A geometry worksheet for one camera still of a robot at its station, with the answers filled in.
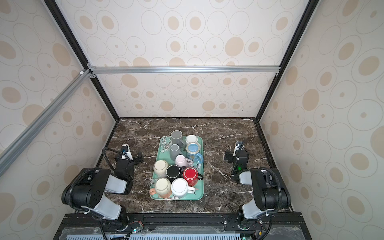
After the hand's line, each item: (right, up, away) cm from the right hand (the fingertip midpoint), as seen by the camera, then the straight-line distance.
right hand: (242, 150), depth 94 cm
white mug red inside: (-32, +7, +4) cm, 33 cm away
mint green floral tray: (-51, -3, +6) cm, 52 cm away
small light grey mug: (-42, 0, -4) cm, 42 cm away
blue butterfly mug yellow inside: (-31, +1, -6) cm, 32 cm away
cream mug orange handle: (-46, -17, -18) cm, 52 cm away
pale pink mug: (-38, -5, -8) cm, 39 cm away
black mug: (-41, -10, -12) cm, 44 cm away
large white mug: (-38, -17, -17) cm, 45 cm away
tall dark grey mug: (-42, +9, +1) cm, 43 cm away
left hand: (-66, +3, -5) cm, 66 cm away
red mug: (-31, -12, -13) cm, 36 cm away
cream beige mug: (-49, -8, -10) cm, 51 cm away
